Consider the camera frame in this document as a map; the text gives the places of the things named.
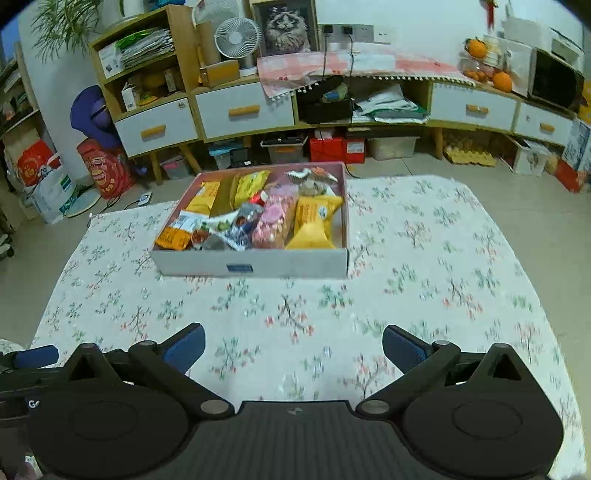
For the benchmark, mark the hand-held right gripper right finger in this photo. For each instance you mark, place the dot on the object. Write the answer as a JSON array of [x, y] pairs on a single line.
[[402, 348]]

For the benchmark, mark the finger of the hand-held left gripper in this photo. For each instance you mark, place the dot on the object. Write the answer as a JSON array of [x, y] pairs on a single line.
[[37, 356]]

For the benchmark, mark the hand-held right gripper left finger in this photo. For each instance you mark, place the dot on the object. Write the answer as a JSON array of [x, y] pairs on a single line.
[[184, 348]]

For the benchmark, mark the orange snack packet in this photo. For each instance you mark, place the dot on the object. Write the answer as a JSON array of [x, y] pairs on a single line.
[[173, 237]]

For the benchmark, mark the white nut-print packet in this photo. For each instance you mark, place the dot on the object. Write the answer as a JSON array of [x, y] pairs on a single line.
[[210, 226]]

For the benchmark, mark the pink cardboard box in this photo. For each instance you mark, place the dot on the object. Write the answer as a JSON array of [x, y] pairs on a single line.
[[286, 265]]

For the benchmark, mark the small blue-white packet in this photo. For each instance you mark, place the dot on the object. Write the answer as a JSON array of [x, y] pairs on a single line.
[[244, 221]]

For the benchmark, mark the yellow snack packet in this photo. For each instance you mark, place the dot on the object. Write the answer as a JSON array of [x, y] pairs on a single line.
[[314, 221], [205, 198]]

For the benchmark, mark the pink clear snack packet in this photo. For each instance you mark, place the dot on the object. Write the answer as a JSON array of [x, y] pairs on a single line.
[[272, 221]]

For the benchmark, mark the red-white snack packet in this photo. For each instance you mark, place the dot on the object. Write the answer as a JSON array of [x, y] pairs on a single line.
[[259, 198]]

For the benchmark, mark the yellow packet orange label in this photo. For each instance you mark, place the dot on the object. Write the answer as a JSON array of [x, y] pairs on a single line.
[[251, 184]]

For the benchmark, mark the grey-white packet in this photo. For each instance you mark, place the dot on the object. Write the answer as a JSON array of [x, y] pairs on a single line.
[[314, 182]]

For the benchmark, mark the white charger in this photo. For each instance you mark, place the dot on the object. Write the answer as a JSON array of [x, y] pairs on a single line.
[[144, 198]]

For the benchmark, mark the white-red shopping bag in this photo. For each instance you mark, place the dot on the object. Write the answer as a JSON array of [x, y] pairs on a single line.
[[51, 189]]

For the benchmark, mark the clear storage bin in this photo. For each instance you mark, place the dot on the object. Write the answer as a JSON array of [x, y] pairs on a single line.
[[219, 157], [284, 154], [392, 150], [175, 168]]

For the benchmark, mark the red printed bag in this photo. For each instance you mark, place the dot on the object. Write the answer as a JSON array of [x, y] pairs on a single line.
[[104, 170]]

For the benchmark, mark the yellow egg carton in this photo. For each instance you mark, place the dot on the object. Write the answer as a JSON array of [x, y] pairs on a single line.
[[468, 156]]

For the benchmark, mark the low wooden TV cabinet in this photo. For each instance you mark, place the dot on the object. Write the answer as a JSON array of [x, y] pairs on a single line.
[[434, 138]]

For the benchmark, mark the white printed storage cube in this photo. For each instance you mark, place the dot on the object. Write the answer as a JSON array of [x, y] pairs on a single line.
[[531, 159]]

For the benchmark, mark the metal storage rack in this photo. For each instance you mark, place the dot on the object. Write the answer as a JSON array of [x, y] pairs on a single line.
[[18, 120]]

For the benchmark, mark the red gift box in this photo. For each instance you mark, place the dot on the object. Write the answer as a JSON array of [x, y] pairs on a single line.
[[570, 177]]

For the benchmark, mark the pile of papers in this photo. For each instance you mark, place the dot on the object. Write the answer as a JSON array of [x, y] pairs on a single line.
[[392, 108]]

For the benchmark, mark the purple plush toy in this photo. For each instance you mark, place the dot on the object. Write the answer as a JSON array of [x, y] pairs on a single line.
[[92, 115]]

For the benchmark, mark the black set-top box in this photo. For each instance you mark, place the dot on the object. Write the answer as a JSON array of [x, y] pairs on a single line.
[[323, 110]]

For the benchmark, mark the small white box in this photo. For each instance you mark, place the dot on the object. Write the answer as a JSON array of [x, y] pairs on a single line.
[[129, 97]]

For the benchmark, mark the small plush toy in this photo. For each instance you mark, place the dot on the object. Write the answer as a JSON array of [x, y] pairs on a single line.
[[336, 94]]

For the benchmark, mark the white-blue carton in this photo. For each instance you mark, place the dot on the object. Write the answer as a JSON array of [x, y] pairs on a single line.
[[577, 143]]

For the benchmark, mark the brown cardboard box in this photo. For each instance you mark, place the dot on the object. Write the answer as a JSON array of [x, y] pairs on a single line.
[[221, 74]]

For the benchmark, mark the orange fruit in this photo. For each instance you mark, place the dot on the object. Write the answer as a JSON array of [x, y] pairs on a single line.
[[476, 47], [502, 81]]

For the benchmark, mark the pink table runner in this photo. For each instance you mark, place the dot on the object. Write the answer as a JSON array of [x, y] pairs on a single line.
[[392, 62]]

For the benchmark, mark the tall wooden shelf cabinet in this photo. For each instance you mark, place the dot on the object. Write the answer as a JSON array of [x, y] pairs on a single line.
[[182, 50]]

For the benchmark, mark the stack of papers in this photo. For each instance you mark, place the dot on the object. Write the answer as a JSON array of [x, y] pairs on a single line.
[[147, 48]]

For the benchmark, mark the black microwave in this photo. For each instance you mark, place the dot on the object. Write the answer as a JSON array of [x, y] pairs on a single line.
[[554, 83]]

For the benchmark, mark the white desk fan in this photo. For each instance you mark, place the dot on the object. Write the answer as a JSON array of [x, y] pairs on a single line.
[[236, 39]]

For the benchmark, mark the green potted plant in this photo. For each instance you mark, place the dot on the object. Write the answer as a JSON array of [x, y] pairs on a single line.
[[60, 23]]

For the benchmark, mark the framed cat picture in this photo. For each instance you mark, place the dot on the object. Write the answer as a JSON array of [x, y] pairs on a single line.
[[286, 25]]

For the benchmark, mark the red hanging ornament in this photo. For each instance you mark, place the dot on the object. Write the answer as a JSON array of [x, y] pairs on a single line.
[[489, 14]]

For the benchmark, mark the white wall socket strip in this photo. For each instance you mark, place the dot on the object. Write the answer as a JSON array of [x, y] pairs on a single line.
[[369, 33]]

